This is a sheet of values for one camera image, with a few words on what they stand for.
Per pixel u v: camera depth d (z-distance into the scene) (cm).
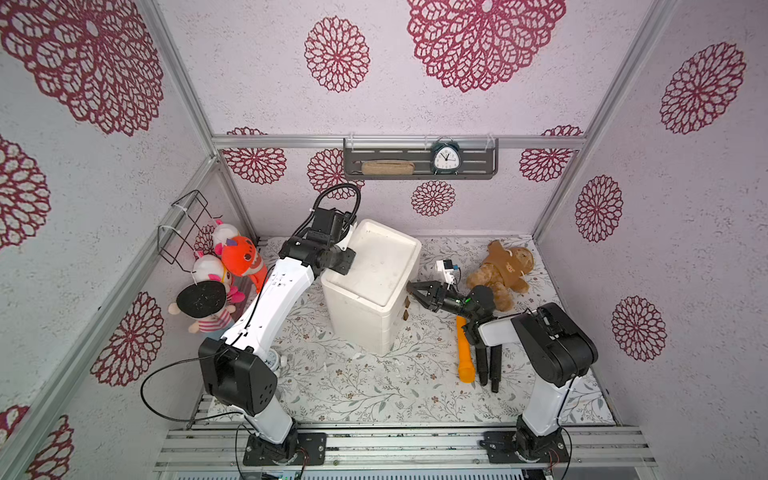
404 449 75
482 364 86
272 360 84
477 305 72
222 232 94
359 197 67
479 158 92
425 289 80
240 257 89
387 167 88
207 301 76
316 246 57
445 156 90
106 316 57
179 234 75
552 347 51
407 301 88
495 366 86
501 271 100
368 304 73
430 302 77
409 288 82
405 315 93
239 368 42
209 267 87
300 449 73
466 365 85
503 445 73
